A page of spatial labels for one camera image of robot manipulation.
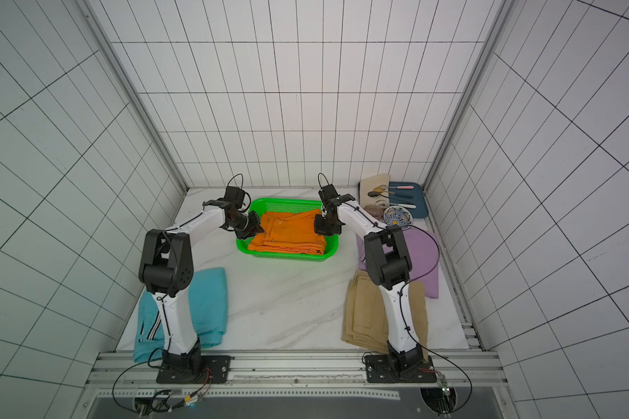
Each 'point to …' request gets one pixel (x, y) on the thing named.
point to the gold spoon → (381, 189)
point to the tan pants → (365, 321)
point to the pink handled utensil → (404, 187)
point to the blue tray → (418, 199)
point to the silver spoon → (384, 203)
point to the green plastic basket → (293, 204)
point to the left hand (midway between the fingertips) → (261, 232)
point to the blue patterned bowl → (397, 215)
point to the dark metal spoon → (376, 194)
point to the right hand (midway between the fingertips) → (312, 231)
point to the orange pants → (288, 231)
